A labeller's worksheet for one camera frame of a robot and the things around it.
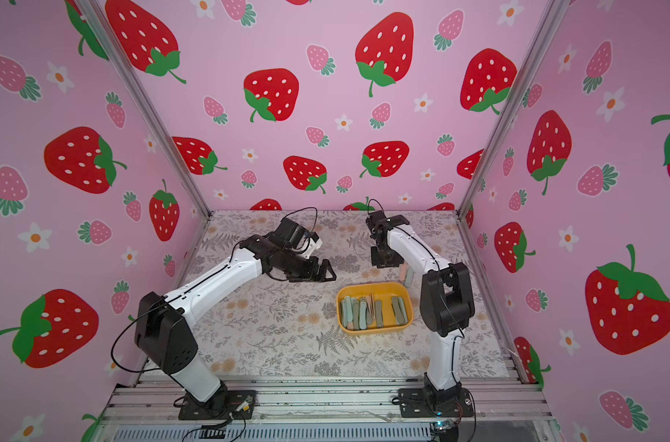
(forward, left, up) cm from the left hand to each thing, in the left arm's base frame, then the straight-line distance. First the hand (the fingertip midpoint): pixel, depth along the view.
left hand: (328, 276), depth 81 cm
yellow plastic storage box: (+4, -19, -16) cm, 25 cm away
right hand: (+10, -24, -7) cm, 27 cm away
